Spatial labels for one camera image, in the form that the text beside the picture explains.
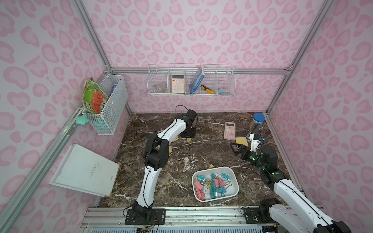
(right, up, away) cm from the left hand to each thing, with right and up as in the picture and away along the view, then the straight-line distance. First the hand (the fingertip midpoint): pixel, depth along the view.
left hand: (190, 132), depth 101 cm
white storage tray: (+22, -21, -17) cm, 35 cm away
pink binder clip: (+5, -30, -23) cm, 38 cm away
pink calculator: (+29, +1, +6) cm, 30 cm away
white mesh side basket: (-46, +28, -13) cm, 55 cm away
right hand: (+24, -5, -22) cm, 33 cm away
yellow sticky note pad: (+37, -6, +2) cm, 37 cm away
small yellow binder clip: (+13, -20, -12) cm, 27 cm away
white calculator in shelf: (-8, +32, -6) cm, 34 cm away
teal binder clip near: (+7, -26, -17) cm, 31 cm away
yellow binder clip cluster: (+10, -28, -18) cm, 35 cm away
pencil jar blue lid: (+49, +11, +2) cm, 50 cm away
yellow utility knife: (+12, +29, -3) cm, 32 cm away
